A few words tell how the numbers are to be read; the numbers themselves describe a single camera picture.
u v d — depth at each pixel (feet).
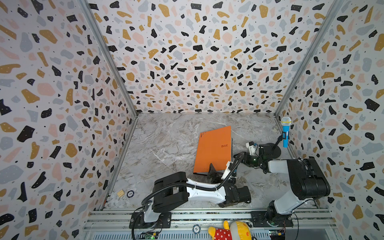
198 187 1.58
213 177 2.34
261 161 2.52
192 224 2.40
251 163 2.80
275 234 2.35
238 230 2.13
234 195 2.02
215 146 3.04
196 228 2.35
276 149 3.25
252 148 2.95
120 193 2.67
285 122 2.68
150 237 2.32
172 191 1.64
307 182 1.53
